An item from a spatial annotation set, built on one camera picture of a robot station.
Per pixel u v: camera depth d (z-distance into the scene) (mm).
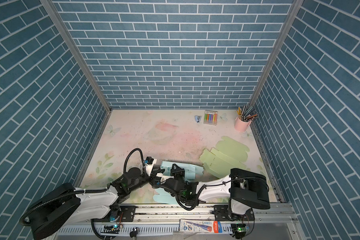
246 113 1029
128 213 736
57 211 424
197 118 1129
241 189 433
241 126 1040
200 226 696
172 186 587
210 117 1146
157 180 694
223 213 732
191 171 790
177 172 701
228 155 961
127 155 622
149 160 719
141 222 725
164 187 560
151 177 725
